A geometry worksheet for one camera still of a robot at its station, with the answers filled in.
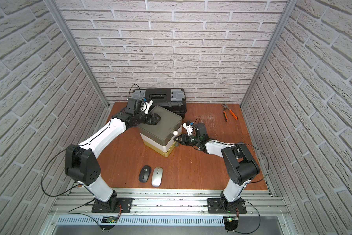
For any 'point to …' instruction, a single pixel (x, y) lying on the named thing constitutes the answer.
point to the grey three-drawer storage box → (159, 138)
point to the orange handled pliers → (226, 107)
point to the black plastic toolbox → (172, 99)
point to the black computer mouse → (144, 174)
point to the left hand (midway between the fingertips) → (157, 115)
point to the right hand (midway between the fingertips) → (177, 139)
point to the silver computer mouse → (157, 177)
